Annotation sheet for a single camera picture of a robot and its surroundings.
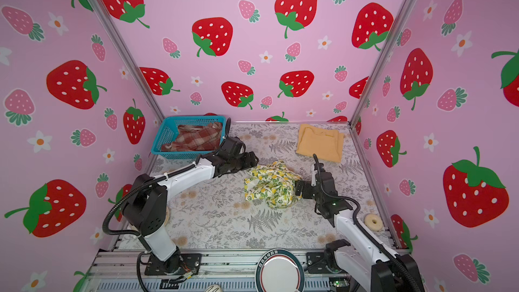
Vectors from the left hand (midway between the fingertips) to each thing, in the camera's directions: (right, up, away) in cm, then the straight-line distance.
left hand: (255, 161), depth 90 cm
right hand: (+22, -9, -3) cm, 24 cm away
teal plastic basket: (-50, +14, +21) cm, 56 cm away
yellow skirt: (+39, +7, +22) cm, 45 cm away
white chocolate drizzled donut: (-12, -41, -22) cm, 48 cm away
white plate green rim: (+10, -39, -17) cm, 43 cm away
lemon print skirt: (+8, -10, -1) cm, 13 cm away
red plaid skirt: (-36, +11, +18) cm, 42 cm away
